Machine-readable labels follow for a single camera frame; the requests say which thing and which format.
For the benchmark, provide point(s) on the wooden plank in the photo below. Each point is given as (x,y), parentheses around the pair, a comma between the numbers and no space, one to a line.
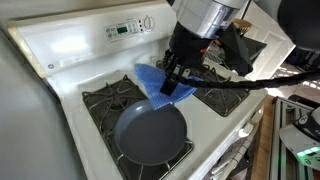
(263,146)

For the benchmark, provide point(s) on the brown wicker basket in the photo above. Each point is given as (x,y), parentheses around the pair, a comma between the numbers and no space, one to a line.
(242,26)

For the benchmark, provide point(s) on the metal cart frame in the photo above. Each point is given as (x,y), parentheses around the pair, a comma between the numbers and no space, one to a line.
(276,140)

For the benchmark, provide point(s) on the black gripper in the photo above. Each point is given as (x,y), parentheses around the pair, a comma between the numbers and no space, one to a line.
(186,46)

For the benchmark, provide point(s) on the black stove grate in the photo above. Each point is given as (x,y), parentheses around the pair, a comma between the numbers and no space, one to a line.
(223,96)
(103,103)

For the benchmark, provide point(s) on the white gas stove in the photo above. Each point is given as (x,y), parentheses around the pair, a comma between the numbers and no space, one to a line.
(83,43)

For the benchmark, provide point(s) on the dark grey frying pan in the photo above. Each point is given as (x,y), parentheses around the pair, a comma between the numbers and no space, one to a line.
(150,133)

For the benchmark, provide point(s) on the white panel door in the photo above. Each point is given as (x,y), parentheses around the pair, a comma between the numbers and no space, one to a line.
(270,40)

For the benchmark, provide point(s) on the blue striped towel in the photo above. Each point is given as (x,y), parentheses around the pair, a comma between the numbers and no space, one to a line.
(151,83)

